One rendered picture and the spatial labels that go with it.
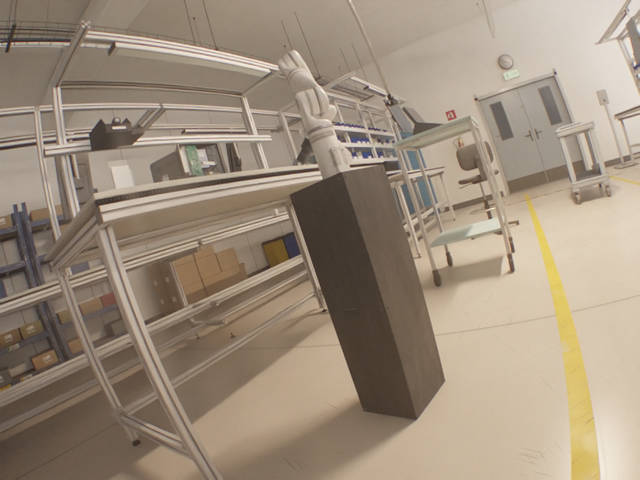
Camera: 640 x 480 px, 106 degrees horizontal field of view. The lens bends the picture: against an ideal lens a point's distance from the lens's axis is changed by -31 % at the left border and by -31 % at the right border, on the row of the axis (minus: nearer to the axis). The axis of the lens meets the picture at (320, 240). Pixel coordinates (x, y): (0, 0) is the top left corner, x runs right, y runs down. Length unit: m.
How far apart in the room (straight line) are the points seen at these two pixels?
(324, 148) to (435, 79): 6.74
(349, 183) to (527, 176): 6.67
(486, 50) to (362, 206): 6.95
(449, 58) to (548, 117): 2.41
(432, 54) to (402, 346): 7.24
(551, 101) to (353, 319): 6.96
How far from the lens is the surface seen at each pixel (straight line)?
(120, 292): 1.03
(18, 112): 2.82
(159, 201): 1.06
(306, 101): 1.18
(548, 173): 7.56
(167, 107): 3.34
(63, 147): 1.92
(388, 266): 1.08
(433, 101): 7.70
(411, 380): 1.18
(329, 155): 1.13
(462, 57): 7.79
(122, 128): 1.80
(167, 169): 1.52
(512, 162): 7.51
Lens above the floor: 0.74
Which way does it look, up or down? 4 degrees down
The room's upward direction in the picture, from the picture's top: 18 degrees counter-clockwise
